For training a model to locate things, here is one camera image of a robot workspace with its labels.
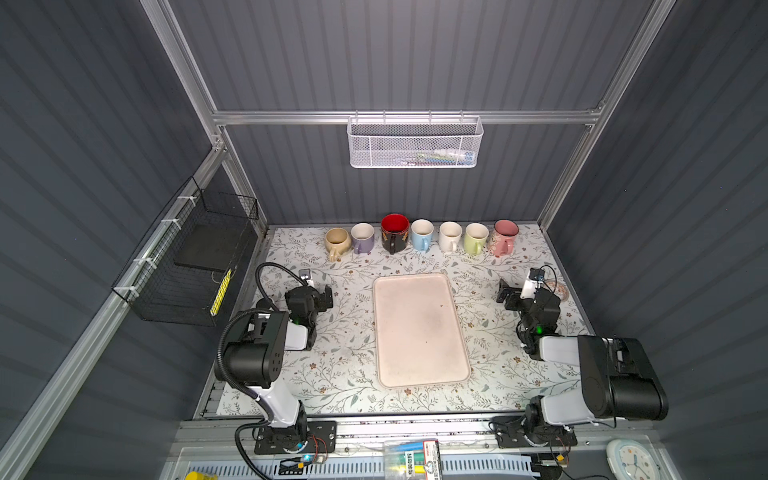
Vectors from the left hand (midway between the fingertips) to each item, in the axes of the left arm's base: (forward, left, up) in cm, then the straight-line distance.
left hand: (314, 287), depth 96 cm
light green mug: (+21, -57, +2) cm, 60 cm away
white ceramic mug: (+19, -46, +4) cm, 50 cm away
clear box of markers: (-46, -30, -4) cm, 55 cm away
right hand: (-2, -65, +6) cm, 66 cm away
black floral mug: (+20, -27, +5) cm, 34 cm away
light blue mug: (+24, -37, +2) cm, 44 cm away
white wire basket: (+62, -35, +16) cm, 73 cm away
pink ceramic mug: (+18, -65, +4) cm, 67 cm away
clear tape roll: (+1, -83, -5) cm, 84 cm away
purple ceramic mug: (+21, -15, +1) cm, 26 cm away
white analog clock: (-47, -80, -3) cm, 93 cm away
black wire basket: (-10, +27, +23) cm, 37 cm away
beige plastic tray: (-14, -34, -6) cm, 37 cm away
